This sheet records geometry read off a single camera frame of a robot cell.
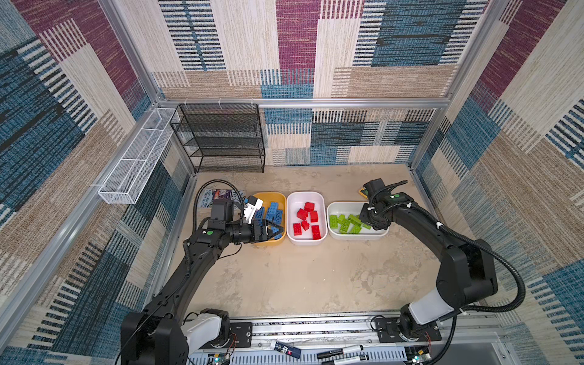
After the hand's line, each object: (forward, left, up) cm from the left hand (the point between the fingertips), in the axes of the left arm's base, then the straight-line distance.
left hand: (277, 229), depth 75 cm
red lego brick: (+11, -7, -20) cm, 24 cm away
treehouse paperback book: (+29, +35, -19) cm, 49 cm away
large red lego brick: (+19, -9, -20) cm, 29 cm away
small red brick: (+16, -14, -18) cm, 28 cm away
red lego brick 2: (+10, -15, -19) cm, 26 cm away
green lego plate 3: (+3, -31, -4) cm, 31 cm away
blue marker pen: (-30, -3, -18) cm, 36 cm away
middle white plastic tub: (+24, -7, -17) cm, 30 cm away
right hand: (+8, -34, -10) cm, 36 cm away
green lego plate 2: (+12, -27, -18) cm, 34 cm away
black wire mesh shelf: (+51, +28, -3) cm, 58 cm away
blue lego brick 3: (+18, +9, -18) cm, 27 cm away
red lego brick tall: (+22, -13, -19) cm, 32 cm away
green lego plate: (+15, -23, -21) cm, 35 cm away
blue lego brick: (+19, +3, -16) cm, 25 cm away
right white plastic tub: (+21, -29, -19) cm, 41 cm away
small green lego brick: (+16, -26, -19) cm, 36 cm away
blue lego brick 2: (+16, +1, -18) cm, 25 cm away
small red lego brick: (+12, -10, -18) cm, 24 cm away
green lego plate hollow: (+11, -32, -19) cm, 38 cm away
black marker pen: (-32, -16, -20) cm, 41 cm away
